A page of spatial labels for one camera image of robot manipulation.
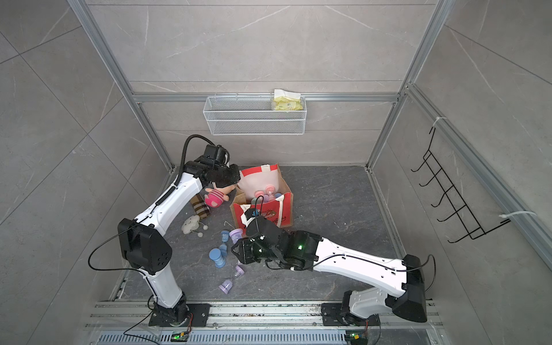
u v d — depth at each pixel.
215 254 0.79
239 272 0.81
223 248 0.87
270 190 0.96
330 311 0.75
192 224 0.92
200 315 0.73
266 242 0.47
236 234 0.64
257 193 0.92
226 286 0.77
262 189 0.97
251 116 1.01
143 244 0.46
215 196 1.00
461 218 0.63
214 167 0.66
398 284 0.39
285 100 0.86
